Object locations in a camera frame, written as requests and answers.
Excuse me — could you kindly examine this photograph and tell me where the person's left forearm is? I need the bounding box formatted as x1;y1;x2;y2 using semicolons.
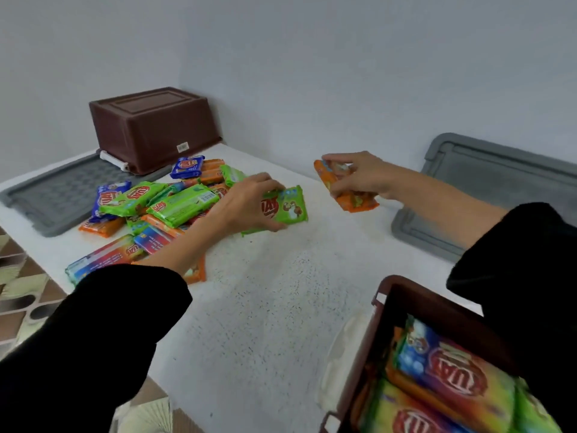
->
0;211;228;433

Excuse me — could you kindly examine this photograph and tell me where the green snack packet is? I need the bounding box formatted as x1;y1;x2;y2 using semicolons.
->
241;185;310;236

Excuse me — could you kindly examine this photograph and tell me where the pile of colourful soap packets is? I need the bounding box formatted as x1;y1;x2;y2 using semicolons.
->
65;155;249;286

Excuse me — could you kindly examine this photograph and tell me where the neat stack of snack packets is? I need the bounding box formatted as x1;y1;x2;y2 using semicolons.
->
349;314;564;433

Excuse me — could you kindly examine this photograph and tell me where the brown plastic box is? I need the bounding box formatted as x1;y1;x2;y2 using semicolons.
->
317;274;577;433

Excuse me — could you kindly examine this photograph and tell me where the grey plastic lid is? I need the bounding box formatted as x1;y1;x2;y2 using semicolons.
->
391;132;577;265
0;150;174;238

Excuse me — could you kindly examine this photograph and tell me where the person's right forearm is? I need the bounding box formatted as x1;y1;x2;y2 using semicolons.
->
386;168;577;433

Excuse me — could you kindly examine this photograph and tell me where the person's left hand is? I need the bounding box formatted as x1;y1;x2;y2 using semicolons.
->
209;172;289;235

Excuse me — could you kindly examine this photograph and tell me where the person's right hand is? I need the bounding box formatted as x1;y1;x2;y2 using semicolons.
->
321;150;397;199

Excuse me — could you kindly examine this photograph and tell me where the brown storage box with sticker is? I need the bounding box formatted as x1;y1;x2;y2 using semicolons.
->
88;87;223;176

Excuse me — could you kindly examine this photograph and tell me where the orange snack packet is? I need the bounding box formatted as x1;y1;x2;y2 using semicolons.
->
313;159;380;214

